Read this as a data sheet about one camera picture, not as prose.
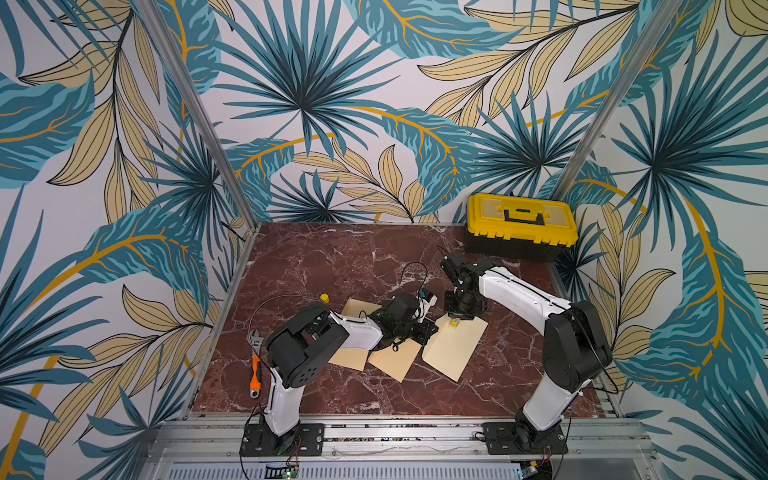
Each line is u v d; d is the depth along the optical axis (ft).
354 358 2.66
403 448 2.40
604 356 1.60
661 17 2.26
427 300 2.69
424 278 3.46
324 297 3.19
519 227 3.24
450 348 2.91
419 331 2.67
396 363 2.79
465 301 2.46
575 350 1.54
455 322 2.90
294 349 1.68
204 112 2.83
